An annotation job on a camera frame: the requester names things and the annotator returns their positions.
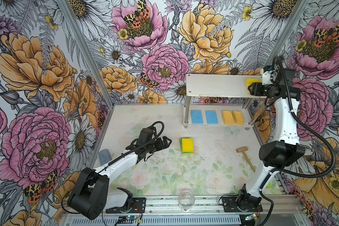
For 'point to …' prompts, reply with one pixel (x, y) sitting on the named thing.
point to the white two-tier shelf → (219, 100)
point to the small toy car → (269, 185)
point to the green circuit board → (250, 217)
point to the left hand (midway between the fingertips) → (165, 147)
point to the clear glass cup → (186, 200)
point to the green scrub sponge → (184, 154)
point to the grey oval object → (104, 157)
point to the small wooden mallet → (242, 149)
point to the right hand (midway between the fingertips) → (253, 90)
